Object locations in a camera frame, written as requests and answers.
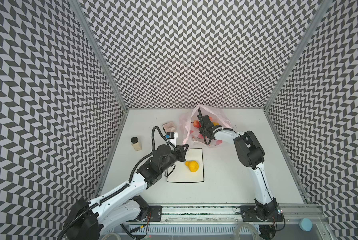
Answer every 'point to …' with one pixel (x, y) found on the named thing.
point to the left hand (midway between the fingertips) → (189, 146)
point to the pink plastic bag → (190, 123)
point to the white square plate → (181, 173)
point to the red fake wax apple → (196, 124)
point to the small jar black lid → (136, 145)
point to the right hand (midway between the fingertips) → (207, 129)
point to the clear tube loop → (249, 225)
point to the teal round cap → (306, 224)
